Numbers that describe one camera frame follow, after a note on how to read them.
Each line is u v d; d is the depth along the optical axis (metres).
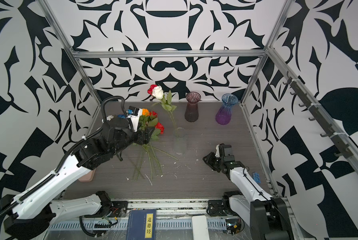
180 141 0.85
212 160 0.78
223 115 1.00
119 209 0.74
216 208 0.75
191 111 1.00
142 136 0.56
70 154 0.44
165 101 0.76
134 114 0.54
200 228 0.70
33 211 0.39
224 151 0.69
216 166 0.74
